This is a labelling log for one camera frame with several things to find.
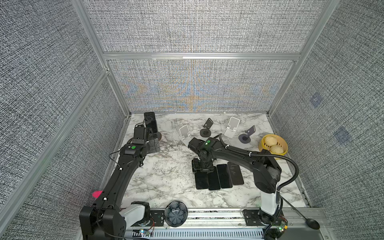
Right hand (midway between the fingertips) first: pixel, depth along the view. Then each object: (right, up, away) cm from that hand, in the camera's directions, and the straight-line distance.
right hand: (197, 172), depth 83 cm
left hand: (-27, +15, -2) cm, 31 cm away
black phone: (+2, -2, -7) cm, 8 cm away
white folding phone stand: (+25, +28, +18) cm, 41 cm away
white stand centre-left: (-7, +18, +17) cm, 26 cm away
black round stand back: (+8, +21, +23) cm, 32 cm away
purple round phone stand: (+34, +17, +20) cm, 42 cm away
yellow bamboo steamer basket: (+51, +14, +14) cm, 55 cm away
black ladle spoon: (+54, -21, -12) cm, 59 cm away
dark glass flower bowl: (-11, -18, -9) cm, 23 cm away
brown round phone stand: (-27, +19, +23) cm, 41 cm away
